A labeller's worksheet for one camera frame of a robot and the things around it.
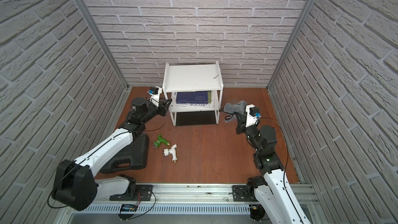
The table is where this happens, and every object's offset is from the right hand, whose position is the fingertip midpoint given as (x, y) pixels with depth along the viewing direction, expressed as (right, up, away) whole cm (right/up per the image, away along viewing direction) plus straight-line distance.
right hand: (239, 111), depth 71 cm
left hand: (-38, +8, +10) cm, 40 cm away
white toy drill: (-35, -24, +15) cm, 44 cm away
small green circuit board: (-52, -46, +1) cm, 70 cm away
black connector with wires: (+9, -48, 0) cm, 48 cm away
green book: (-13, +7, +18) cm, 24 cm away
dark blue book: (-23, +7, +16) cm, 29 cm away
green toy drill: (-42, -19, +19) cm, 50 cm away
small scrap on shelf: (-10, +18, +7) cm, 22 cm away
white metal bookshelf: (-22, +16, +6) cm, 28 cm away
